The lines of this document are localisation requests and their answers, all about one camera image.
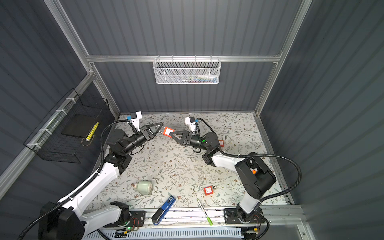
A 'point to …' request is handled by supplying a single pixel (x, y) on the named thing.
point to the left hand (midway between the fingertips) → (164, 125)
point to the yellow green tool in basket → (92, 132)
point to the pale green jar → (144, 187)
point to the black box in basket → (79, 125)
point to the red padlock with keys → (209, 190)
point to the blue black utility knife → (159, 215)
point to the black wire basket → (61, 137)
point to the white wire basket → (187, 71)
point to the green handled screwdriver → (209, 220)
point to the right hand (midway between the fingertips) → (171, 139)
